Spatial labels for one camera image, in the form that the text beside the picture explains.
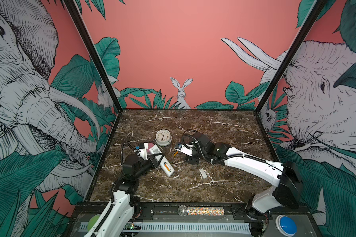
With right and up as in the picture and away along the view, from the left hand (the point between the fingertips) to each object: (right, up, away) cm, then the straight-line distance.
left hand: (163, 153), depth 77 cm
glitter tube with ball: (+11, -27, -6) cm, 29 cm away
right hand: (+10, +2, +1) cm, 10 cm away
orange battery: (+5, -4, +19) cm, 20 cm away
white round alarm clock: (-3, +7, +22) cm, 23 cm away
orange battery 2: (+2, -8, +1) cm, 9 cm away
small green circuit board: (-14, -34, -7) cm, 37 cm away
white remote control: (-5, +2, 0) cm, 5 cm away
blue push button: (+59, -33, -7) cm, 68 cm away
